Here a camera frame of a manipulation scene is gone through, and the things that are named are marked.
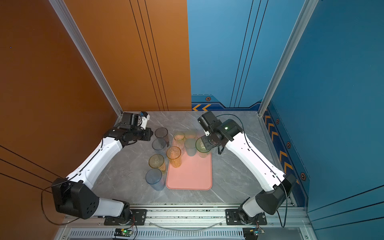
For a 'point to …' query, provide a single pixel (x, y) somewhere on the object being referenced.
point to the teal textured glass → (190, 145)
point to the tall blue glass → (154, 177)
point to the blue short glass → (159, 145)
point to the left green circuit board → (123, 232)
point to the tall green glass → (203, 152)
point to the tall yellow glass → (173, 153)
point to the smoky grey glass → (162, 132)
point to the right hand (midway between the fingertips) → (211, 140)
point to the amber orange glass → (156, 161)
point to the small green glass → (179, 137)
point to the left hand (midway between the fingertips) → (152, 130)
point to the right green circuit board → (251, 233)
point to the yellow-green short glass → (190, 134)
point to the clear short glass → (180, 145)
